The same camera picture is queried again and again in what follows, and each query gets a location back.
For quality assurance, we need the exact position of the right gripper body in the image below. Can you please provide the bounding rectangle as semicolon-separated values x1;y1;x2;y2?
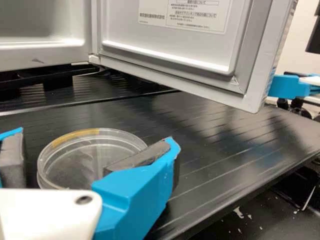
298;75;320;86

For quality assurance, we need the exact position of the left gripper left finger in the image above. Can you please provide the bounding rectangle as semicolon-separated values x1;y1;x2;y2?
0;126;27;189

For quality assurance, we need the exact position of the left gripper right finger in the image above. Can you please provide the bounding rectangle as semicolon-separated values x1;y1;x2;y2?
91;136;181;240

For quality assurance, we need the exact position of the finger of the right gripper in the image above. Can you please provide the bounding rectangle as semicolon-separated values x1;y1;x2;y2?
267;73;312;100

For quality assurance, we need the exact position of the petri dish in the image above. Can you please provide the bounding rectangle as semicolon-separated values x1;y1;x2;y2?
36;127;149;191

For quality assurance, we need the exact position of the incubator door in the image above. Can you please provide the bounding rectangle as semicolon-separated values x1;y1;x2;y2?
87;0;298;115

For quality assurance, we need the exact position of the white incubator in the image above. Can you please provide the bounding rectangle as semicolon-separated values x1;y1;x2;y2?
0;0;101;73

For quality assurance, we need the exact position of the black platform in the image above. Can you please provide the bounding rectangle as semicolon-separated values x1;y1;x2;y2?
0;62;182;112
0;88;320;240

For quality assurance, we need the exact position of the black tray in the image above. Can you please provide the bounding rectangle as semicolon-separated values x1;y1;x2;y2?
159;156;320;240

